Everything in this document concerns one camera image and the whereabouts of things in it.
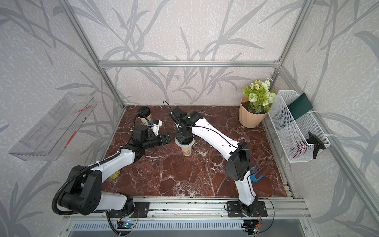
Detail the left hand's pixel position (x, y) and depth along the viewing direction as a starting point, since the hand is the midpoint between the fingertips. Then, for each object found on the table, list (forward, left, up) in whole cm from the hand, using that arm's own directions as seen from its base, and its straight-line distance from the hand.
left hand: (173, 136), depth 83 cm
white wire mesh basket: (-12, -57, +19) cm, 62 cm away
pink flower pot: (+18, -47, -4) cm, 51 cm away
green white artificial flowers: (+20, -51, +14) cm, 57 cm away
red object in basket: (-16, -58, +14) cm, 61 cm away
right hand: (0, -6, +2) cm, 6 cm away
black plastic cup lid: (+19, +19, +1) cm, 27 cm away
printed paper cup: (-4, -8, -7) cm, 11 cm away
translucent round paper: (-6, -7, 0) cm, 9 cm away
